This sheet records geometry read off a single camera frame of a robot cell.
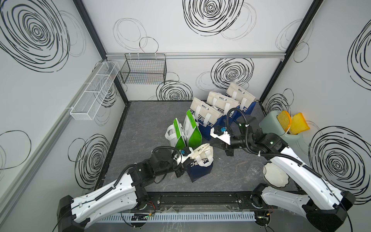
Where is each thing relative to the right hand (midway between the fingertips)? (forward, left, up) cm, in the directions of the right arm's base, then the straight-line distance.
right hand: (212, 143), depth 65 cm
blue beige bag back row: (+34, -24, -6) cm, 42 cm away
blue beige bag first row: (+20, +1, -6) cm, 21 cm away
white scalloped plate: (-6, -37, -25) cm, 45 cm away
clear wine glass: (-3, -29, -27) cm, 40 cm away
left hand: (-5, +9, -8) cm, 13 cm away
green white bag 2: (+10, +9, -10) cm, 17 cm away
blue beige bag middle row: (+31, -9, -6) cm, 33 cm away
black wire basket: (+94, +59, -23) cm, 114 cm away
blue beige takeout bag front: (-6, +4, -9) cm, 12 cm away
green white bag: (+6, +17, -4) cm, 19 cm away
